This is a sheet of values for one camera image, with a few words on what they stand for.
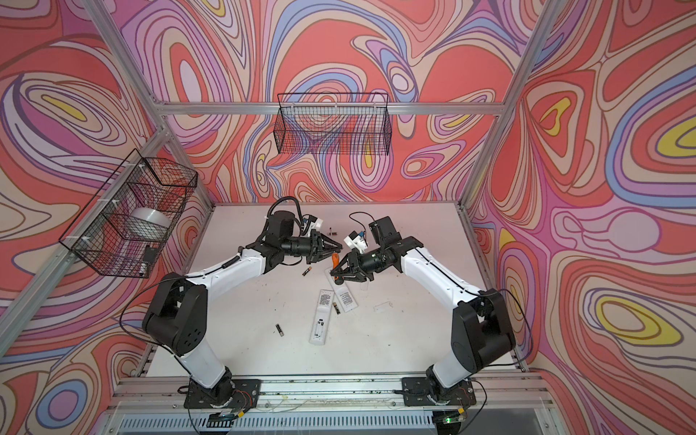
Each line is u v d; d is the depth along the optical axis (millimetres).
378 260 689
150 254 730
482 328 437
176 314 466
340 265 747
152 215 735
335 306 888
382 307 892
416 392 734
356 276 719
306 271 984
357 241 767
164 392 750
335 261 778
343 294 908
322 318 860
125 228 731
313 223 784
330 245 803
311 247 748
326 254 784
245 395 723
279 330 843
